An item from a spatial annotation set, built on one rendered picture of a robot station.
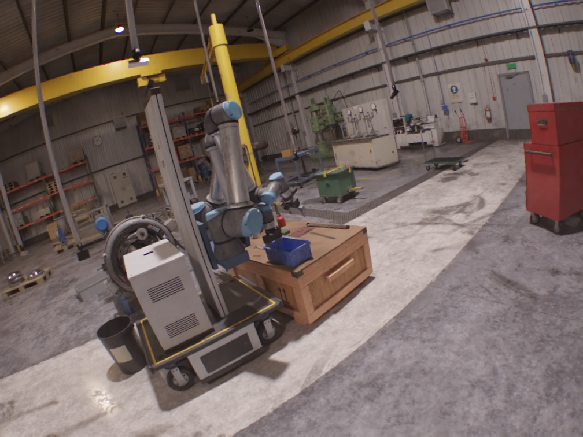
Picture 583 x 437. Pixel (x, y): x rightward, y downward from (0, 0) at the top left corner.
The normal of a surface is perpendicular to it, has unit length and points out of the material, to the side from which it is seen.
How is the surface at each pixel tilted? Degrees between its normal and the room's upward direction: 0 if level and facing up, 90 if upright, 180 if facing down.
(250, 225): 95
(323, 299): 90
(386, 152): 90
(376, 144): 90
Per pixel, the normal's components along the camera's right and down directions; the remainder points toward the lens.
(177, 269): 0.56, 0.10
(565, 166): 0.11, 0.25
